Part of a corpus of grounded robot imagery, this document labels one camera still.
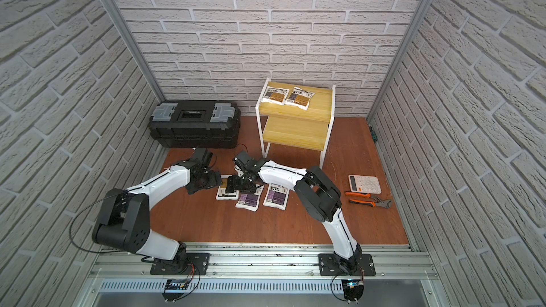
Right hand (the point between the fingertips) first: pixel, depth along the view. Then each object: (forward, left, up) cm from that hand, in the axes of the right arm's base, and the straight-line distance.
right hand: (235, 190), depth 88 cm
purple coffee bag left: (-3, -6, -4) cm, 8 cm away
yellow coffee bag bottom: (+24, -19, +31) cm, 43 cm away
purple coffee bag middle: (-2, -18, -3) cm, 18 cm away
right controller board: (-36, -42, -5) cm, 56 cm away
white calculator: (+1, -58, -4) cm, 58 cm away
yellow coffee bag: (+23, -29, +29) cm, 47 cm away
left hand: (+6, +10, 0) cm, 12 cm away
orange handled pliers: (-8, -62, -4) cm, 62 cm away
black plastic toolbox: (+29, +19, +12) cm, 37 cm away
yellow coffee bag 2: (0, +6, -3) cm, 7 cm away
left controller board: (-32, +19, -6) cm, 38 cm away
